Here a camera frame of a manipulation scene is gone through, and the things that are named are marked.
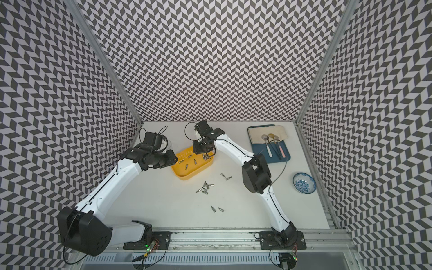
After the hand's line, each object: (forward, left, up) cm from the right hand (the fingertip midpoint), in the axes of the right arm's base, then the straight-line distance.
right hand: (197, 152), depth 92 cm
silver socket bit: (-8, -13, -10) cm, 18 cm away
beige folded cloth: (+20, -36, -8) cm, 42 cm away
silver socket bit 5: (-18, -5, -11) cm, 22 cm away
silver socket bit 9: (-4, +7, -9) cm, 12 cm away
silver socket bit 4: (-18, -2, -8) cm, 20 cm away
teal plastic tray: (+7, -45, -11) cm, 47 cm away
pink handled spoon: (+17, -50, -9) cm, 54 cm away
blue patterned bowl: (-15, -58, -9) cm, 60 cm away
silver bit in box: (+3, +5, -8) cm, 10 cm away
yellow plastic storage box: (-2, +5, -9) cm, 11 cm away
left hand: (-10, +9, +6) cm, 15 cm away
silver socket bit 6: (-27, -10, -11) cm, 31 cm away
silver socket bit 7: (-27, -13, -11) cm, 32 cm away
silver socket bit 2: (-15, -8, -10) cm, 19 cm away
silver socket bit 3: (-14, -4, -10) cm, 18 cm away
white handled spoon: (+17, -42, -9) cm, 46 cm away
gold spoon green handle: (+20, -47, -11) cm, 52 cm away
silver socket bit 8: (0, +2, -10) cm, 10 cm away
